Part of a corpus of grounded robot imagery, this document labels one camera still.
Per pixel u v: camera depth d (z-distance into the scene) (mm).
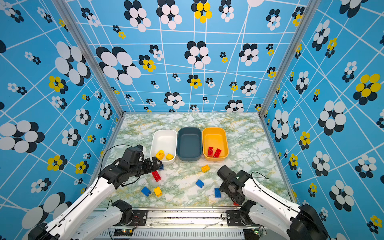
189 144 1052
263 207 496
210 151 963
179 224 723
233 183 571
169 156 937
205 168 896
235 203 780
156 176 853
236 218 739
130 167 580
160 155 932
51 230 392
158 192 793
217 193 801
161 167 850
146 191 805
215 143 1012
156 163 707
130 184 652
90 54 862
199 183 845
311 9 683
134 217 729
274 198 466
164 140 1031
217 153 951
